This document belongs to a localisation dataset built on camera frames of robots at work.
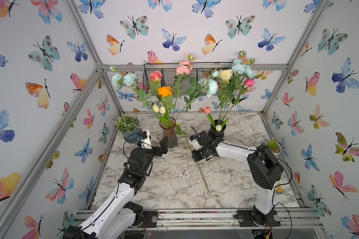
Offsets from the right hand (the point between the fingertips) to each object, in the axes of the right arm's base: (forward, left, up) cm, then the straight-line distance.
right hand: (194, 155), depth 92 cm
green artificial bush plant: (+12, +42, +13) cm, 46 cm away
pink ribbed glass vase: (+9, +15, +9) cm, 20 cm away
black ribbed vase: (+11, -13, +7) cm, 18 cm away
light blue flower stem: (+6, +4, +4) cm, 8 cm away
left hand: (-1, +18, +20) cm, 27 cm away
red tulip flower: (+14, -6, +25) cm, 29 cm away
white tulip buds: (+14, +22, +25) cm, 36 cm away
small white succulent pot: (+5, -48, +5) cm, 48 cm away
